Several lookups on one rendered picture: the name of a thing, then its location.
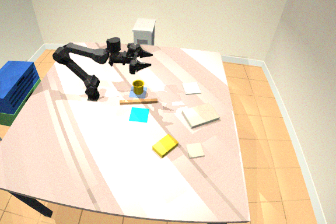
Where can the cream flat rectangular block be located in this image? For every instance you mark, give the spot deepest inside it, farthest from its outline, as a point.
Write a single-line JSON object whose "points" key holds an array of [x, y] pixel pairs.
{"points": [[200, 115]]}

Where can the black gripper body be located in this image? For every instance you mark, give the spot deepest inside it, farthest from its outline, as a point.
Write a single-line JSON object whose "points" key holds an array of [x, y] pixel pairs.
{"points": [[132, 63]]}

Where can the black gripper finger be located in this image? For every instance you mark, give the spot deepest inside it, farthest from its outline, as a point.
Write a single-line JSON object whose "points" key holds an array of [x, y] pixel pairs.
{"points": [[143, 53], [141, 65]]}

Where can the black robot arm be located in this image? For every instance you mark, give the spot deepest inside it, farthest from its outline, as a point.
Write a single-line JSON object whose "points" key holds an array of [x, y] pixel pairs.
{"points": [[99, 55]]}

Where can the yellow rectangular block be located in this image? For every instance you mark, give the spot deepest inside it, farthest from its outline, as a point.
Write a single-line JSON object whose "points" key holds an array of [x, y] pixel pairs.
{"points": [[165, 145]]}

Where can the olive-yellow cup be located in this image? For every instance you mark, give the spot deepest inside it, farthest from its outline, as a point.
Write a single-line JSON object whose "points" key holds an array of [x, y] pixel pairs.
{"points": [[138, 86]]}

